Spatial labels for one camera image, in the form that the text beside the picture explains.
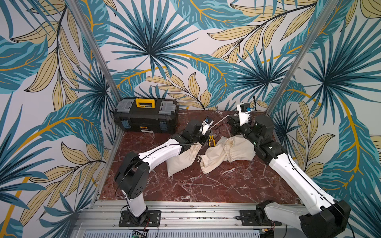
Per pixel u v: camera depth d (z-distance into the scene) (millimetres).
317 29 753
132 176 455
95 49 818
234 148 837
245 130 609
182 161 846
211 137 1034
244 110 587
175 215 759
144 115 952
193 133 656
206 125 732
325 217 370
